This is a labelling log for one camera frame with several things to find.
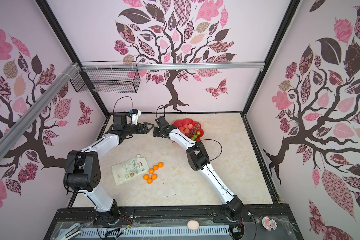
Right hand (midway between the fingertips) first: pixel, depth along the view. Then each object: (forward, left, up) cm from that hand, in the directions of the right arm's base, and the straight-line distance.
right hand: (155, 130), depth 106 cm
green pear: (-6, -29, 0) cm, 30 cm away
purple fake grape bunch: (-3, -28, +2) cm, 28 cm away
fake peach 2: (+2, -22, +1) cm, 22 cm away
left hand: (-8, 0, +14) cm, 16 cm away
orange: (-27, -6, -1) cm, 28 cm away
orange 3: (-31, -1, -1) cm, 31 cm away
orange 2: (-28, -3, -2) cm, 29 cm away
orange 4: (-34, +2, -1) cm, 34 cm away
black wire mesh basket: (+42, +42, +15) cm, 61 cm away
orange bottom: (-36, -1, -1) cm, 36 cm away
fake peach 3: (-1, -23, 0) cm, 23 cm away
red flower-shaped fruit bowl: (+5, -18, +1) cm, 19 cm away
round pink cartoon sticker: (-58, -60, +1) cm, 84 cm away
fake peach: (+2, -26, +2) cm, 26 cm away
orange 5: (-34, -3, -1) cm, 34 cm away
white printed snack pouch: (-31, +15, -1) cm, 34 cm away
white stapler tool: (-61, +32, +1) cm, 69 cm away
